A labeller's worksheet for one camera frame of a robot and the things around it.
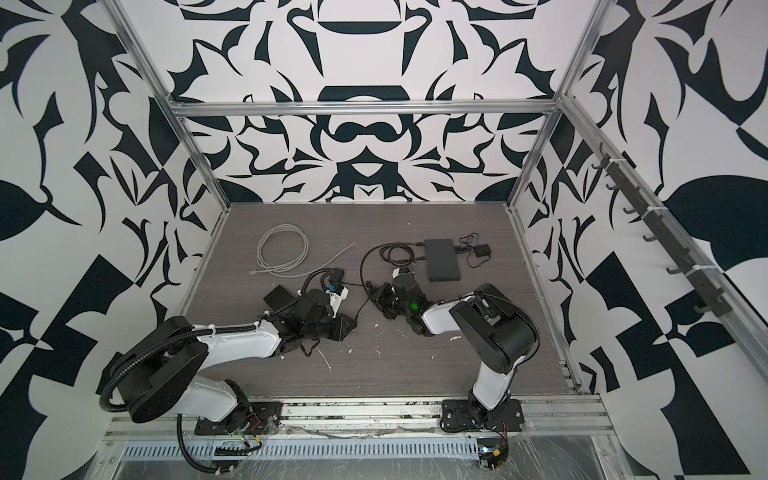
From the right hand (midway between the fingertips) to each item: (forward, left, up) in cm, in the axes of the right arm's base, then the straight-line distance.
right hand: (366, 293), depth 90 cm
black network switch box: (+16, -25, -7) cm, 30 cm away
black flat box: (+1, +27, -3) cm, 27 cm away
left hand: (-8, +2, -1) cm, 8 cm away
